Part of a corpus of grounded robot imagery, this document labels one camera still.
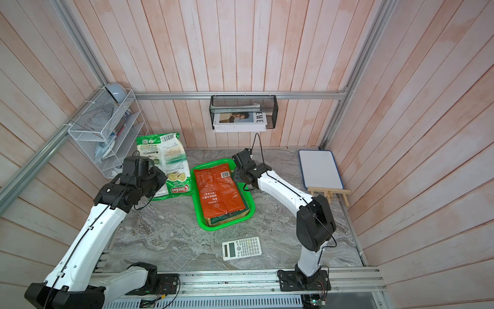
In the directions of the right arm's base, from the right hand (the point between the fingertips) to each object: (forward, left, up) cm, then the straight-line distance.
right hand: (240, 172), depth 89 cm
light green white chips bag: (-1, +30, +15) cm, 33 cm away
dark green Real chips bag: (-16, +5, -12) cm, 20 cm away
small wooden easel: (-1, -47, -14) cm, 49 cm away
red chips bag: (-4, +11, -9) cm, 15 cm away
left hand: (-11, +28, +11) cm, 32 cm away
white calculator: (-30, +1, -15) cm, 34 cm away
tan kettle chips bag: (-19, +14, -12) cm, 27 cm away
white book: (+25, +1, +13) cm, 28 cm away
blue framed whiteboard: (+15, -45, -16) cm, 50 cm away
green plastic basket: (-8, -3, -8) cm, 11 cm away
